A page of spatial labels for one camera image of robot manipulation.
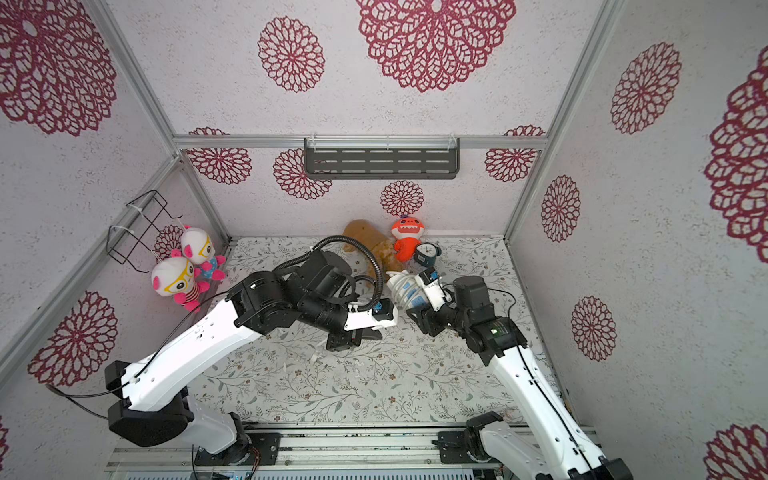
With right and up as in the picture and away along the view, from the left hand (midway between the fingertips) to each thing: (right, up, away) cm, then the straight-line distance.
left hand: (373, 336), depth 60 cm
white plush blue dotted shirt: (-55, +20, +32) cm, 67 cm away
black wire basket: (-62, +20, +13) cm, 66 cm away
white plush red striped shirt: (-57, +11, +24) cm, 63 cm away
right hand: (+11, +5, +14) cm, 19 cm away
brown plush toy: (+3, +20, +46) cm, 50 cm away
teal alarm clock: (+18, +18, +49) cm, 56 cm away
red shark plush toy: (+11, +27, +55) cm, 62 cm away
